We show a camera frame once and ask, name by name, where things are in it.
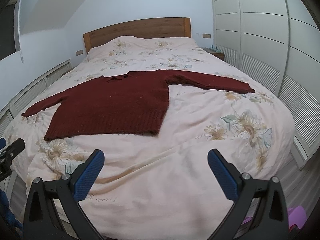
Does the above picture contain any pink plastic object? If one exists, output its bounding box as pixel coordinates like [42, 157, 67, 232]
[241, 205, 308, 235]

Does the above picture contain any dark red knitted sweater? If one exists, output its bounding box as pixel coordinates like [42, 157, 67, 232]
[22, 69, 255, 141]

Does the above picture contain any dark window with frame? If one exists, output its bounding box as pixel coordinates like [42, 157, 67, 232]
[0, 0, 21, 60]

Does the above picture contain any wooden bed headboard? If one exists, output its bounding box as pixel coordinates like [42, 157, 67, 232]
[83, 17, 191, 52]

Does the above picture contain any white louvered wardrobe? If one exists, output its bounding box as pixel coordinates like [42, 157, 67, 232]
[212, 0, 319, 168]

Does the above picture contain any left wall switch plate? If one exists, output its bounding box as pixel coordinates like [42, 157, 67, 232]
[76, 50, 83, 56]

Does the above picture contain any wooden right nightstand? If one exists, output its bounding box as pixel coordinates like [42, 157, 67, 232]
[201, 48, 225, 61]

